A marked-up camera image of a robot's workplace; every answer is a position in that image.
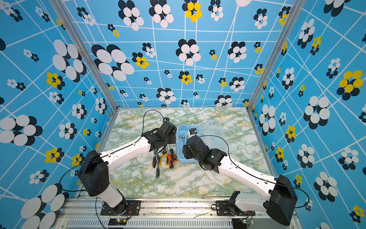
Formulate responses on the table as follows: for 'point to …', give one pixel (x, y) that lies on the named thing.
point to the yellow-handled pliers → (164, 152)
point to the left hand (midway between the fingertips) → (174, 135)
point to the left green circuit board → (117, 222)
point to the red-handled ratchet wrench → (182, 136)
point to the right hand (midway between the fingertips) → (188, 146)
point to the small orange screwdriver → (154, 161)
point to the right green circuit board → (239, 223)
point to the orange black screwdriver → (171, 158)
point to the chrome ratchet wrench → (157, 158)
